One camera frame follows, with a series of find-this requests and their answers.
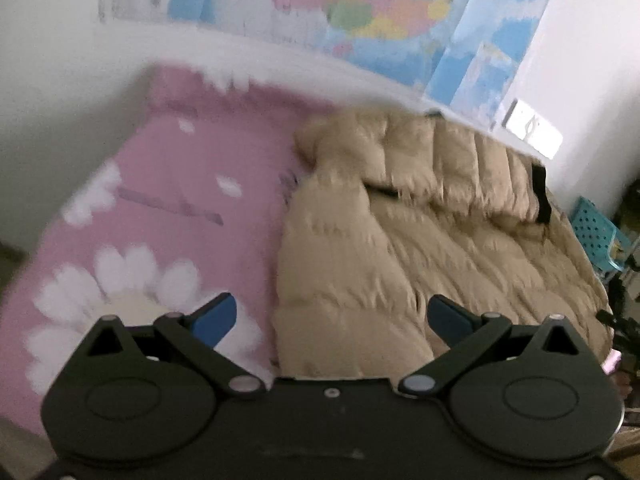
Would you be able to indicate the white wall socket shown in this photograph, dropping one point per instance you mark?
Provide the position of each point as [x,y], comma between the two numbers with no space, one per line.
[532,127]

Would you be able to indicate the beige puffer jacket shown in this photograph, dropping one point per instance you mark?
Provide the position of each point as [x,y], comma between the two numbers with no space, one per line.
[410,240]

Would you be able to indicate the turquoise plastic basket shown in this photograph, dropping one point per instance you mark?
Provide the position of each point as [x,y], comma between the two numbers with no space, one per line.
[597,232]

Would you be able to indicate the white bed side board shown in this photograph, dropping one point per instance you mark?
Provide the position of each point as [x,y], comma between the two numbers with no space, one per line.
[250,52]

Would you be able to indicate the pink floral bedsheet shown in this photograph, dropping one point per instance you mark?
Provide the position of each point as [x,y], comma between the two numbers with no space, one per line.
[190,170]

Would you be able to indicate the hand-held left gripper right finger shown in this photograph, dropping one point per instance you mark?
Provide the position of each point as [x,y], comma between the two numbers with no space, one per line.
[447,321]

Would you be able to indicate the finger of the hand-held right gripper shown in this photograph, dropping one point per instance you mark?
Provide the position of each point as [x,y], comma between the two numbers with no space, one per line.
[617,324]

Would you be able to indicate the colourful wall map poster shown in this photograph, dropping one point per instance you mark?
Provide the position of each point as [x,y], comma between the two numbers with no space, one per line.
[380,15]

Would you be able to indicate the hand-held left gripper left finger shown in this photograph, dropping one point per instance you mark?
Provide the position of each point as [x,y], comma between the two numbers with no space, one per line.
[216,319]

